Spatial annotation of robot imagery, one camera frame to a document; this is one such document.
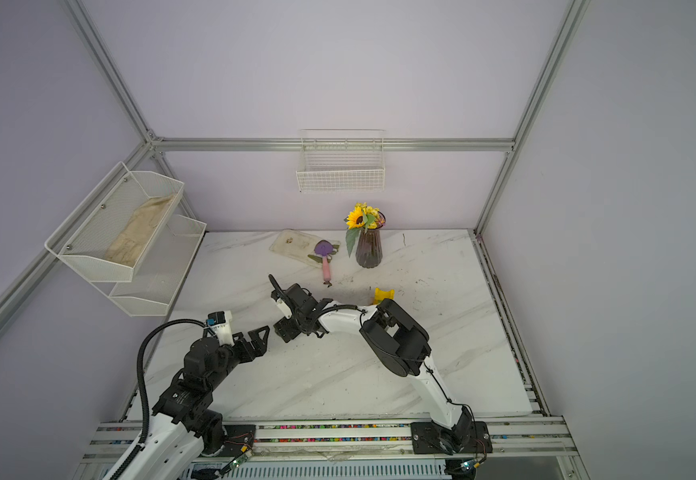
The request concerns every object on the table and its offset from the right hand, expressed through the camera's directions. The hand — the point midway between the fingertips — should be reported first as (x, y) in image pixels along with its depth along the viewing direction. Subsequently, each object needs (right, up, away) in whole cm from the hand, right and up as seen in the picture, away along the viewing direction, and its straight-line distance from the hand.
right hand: (283, 324), depth 93 cm
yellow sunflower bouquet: (+25, +34, -3) cm, 42 cm away
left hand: (-5, 0, -12) cm, 13 cm away
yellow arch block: (+31, +10, -4) cm, 33 cm away
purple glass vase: (+28, +24, +8) cm, 38 cm away
